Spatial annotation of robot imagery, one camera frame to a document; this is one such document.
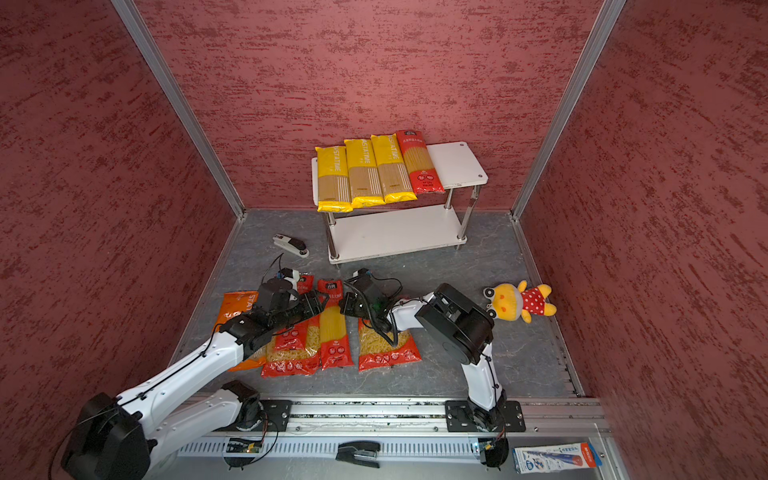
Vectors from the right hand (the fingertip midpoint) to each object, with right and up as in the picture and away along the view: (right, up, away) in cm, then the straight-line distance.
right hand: (335, 309), depth 91 cm
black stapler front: (+10, -28, -23) cm, 37 cm away
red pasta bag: (-9, -9, -12) cm, 17 cm away
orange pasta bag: (-31, +2, -1) cm, 31 cm away
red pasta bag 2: (+13, -10, -9) cm, 19 cm away
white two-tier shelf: (+25, +25, +17) cm, 40 cm away
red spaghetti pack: (+2, -9, -9) cm, 13 cm away
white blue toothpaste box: (+55, -29, -23) cm, 66 cm away
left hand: (-2, +3, -8) cm, 9 cm away
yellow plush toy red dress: (+54, +3, -3) cm, 54 cm away
